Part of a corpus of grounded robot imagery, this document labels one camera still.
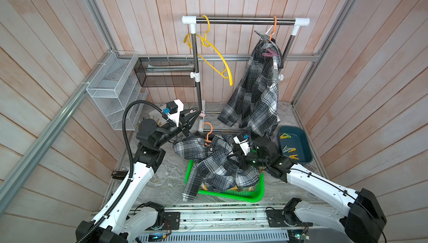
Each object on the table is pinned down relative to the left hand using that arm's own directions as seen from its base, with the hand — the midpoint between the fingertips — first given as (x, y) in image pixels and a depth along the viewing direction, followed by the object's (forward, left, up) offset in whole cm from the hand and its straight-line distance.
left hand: (198, 112), depth 63 cm
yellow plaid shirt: (-20, -15, -27) cm, 37 cm away
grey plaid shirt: (-13, -5, -20) cm, 24 cm away
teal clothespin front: (+5, -48, -38) cm, 62 cm away
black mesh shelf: (+47, +24, -14) cm, 55 cm away
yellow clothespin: (+1, -52, -38) cm, 65 cm away
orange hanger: (0, -3, -21) cm, 21 cm away
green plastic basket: (-23, -27, -31) cm, 46 cm away
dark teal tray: (+9, -56, -38) cm, 68 cm away
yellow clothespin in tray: (+15, -51, -39) cm, 66 cm away
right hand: (-7, -13, -23) cm, 28 cm away
